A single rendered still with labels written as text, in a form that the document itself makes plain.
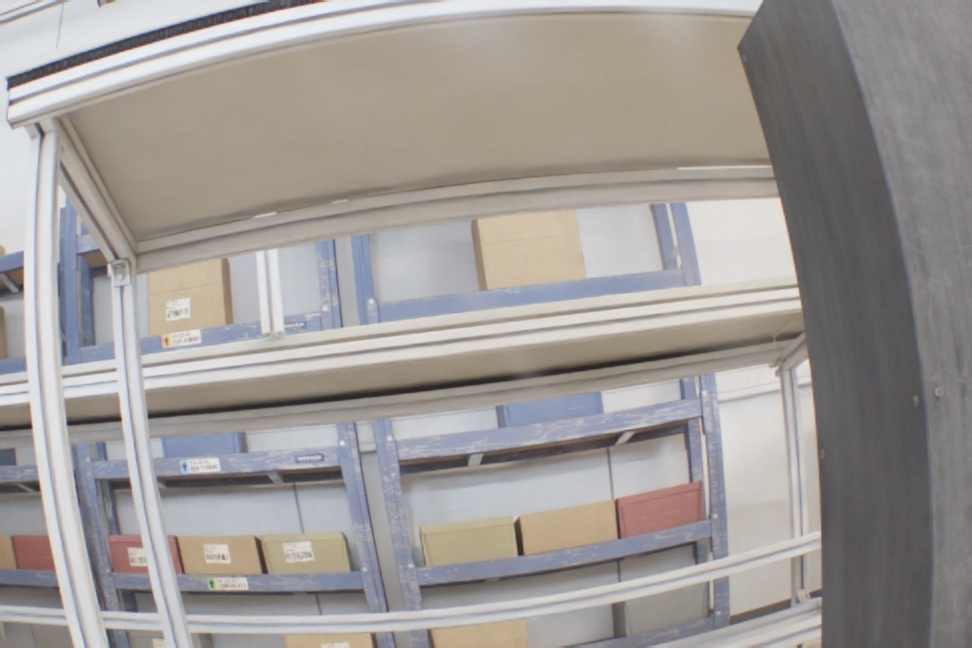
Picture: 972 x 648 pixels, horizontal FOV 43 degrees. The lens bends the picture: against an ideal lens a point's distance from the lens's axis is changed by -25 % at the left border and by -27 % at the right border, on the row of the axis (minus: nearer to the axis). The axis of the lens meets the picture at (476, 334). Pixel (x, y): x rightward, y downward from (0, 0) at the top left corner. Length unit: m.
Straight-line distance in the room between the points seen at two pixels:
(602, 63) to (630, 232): 4.05
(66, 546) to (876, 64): 1.04
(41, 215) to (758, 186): 1.28
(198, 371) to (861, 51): 2.18
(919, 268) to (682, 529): 4.32
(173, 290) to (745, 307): 2.82
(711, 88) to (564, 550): 3.35
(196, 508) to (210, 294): 0.89
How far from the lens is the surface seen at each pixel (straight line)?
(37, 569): 5.49
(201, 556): 5.28
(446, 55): 1.83
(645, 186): 2.38
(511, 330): 2.99
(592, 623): 5.73
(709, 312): 3.05
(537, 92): 2.01
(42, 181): 1.64
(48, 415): 1.57
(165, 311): 5.42
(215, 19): 1.56
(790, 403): 3.65
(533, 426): 5.26
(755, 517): 5.86
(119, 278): 2.30
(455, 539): 5.24
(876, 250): 1.07
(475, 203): 2.33
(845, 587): 1.21
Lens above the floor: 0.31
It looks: 11 degrees up
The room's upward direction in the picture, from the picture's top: 8 degrees counter-clockwise
